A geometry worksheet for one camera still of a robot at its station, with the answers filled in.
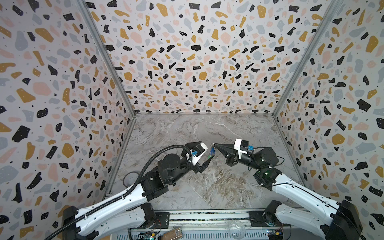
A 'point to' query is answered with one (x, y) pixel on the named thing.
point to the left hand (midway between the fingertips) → (208, 146)
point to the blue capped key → (212, 151)
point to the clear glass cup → (237, 229)
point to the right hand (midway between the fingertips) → (217, 144)
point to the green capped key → (211, 157)
